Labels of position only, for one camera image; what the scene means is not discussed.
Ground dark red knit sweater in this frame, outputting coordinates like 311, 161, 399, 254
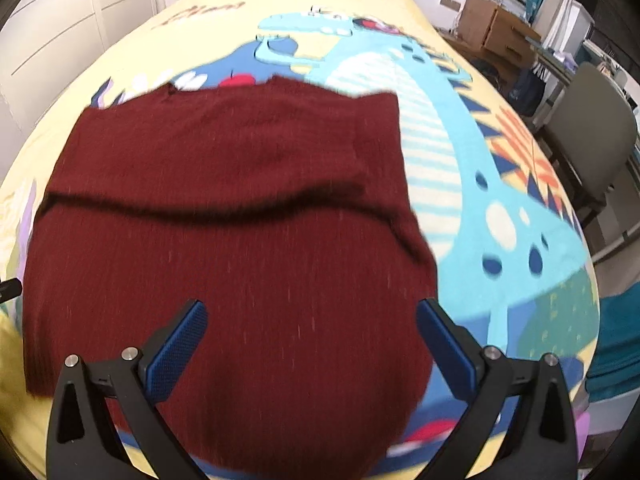
23, 77, 437, 479

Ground teal fabric on floor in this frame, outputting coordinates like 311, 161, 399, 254
586, 284, 640, 402

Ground yellow dinosaur bed sheet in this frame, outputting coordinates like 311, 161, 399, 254
1, 0, 600, 479

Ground white wardrobe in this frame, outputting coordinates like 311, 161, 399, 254
1, 0, 177, 134

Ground grey-green chair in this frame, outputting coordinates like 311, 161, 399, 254
535, 63, 637, 228

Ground dark blue bag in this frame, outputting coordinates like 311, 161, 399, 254
506, 68, 546, 117

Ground wooden nightstand drawers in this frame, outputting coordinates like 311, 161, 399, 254
457, 0, 540, 68

